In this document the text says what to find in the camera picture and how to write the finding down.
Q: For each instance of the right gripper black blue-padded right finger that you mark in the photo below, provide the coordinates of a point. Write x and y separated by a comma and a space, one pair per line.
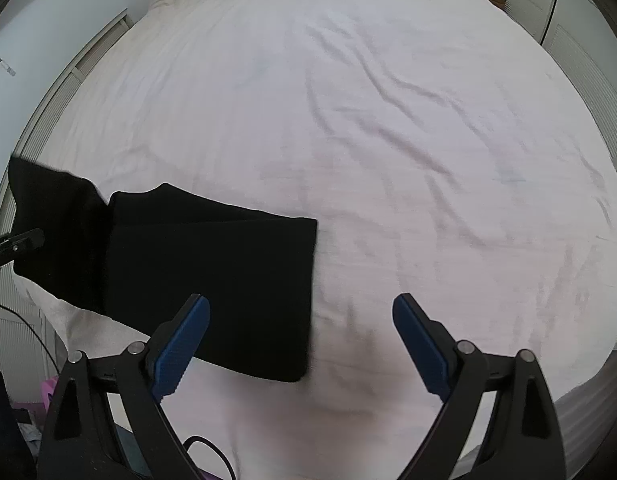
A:
523, 438

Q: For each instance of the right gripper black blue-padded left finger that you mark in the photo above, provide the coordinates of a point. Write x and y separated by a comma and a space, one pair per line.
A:
80, 440

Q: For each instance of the black pants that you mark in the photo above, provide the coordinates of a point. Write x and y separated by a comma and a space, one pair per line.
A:
137, 257

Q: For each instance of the pink plastic stool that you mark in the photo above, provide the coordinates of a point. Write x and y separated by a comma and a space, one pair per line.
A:
46, 392

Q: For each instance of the white bed sheet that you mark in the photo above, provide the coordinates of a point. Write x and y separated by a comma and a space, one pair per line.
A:
443, 153

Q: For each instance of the white wardrobe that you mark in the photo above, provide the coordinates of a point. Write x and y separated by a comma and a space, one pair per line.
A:
578, 37

